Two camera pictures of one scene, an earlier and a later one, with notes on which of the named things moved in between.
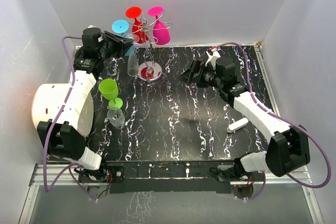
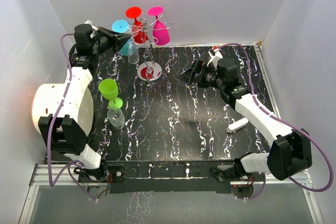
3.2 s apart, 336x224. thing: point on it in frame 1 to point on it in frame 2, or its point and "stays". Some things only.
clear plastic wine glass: x=116 y=117 stays
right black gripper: x=197 y=67 stays
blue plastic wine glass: x=121 y=26 stays
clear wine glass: x=133 y=66 to x=133 y=53
